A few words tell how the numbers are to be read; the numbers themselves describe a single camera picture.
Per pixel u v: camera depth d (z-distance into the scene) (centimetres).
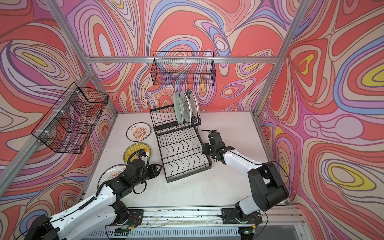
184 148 96
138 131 108
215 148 69
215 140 70
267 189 44
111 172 88
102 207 52
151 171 70
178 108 93
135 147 98
